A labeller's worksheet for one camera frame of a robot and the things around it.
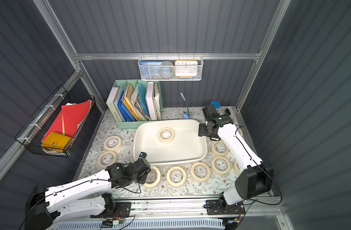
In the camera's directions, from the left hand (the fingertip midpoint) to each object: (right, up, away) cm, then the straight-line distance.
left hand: (144, 174), depth 78 cm
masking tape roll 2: (+43, -1, +6) cm, 43 cm away
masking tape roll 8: (-21, +4, +11) cm, 24 cm away
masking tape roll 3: (+53, +1, +7) cm, 54 cm away
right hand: (+37, +23, +3) cm, 44 cm away
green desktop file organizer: (-14, +26, +26) cm, 40 cm away
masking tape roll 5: (+18, -4, +7) cm, 19 cm away
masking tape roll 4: (+32, -2, +9) cm, 33 cm away
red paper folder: (-38, +32, -3) cm, 50 cm away
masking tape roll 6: (+7, -4, -3) cm, 8 cm away
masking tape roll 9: (+10, +19, +24) cm, 32 cm away
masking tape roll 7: (-24, +11, +17) cm, 31 cm away
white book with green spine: (-24, +40, +10) cm, 48 cm away
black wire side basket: (-36, +19, -15) cm, 43 cm away
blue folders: (-18, +35, +18) cm, 43 cm away
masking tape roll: (+44, +8, +14) cm, 47 cm away
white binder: (0, +42, +15) cm, 45 cm away
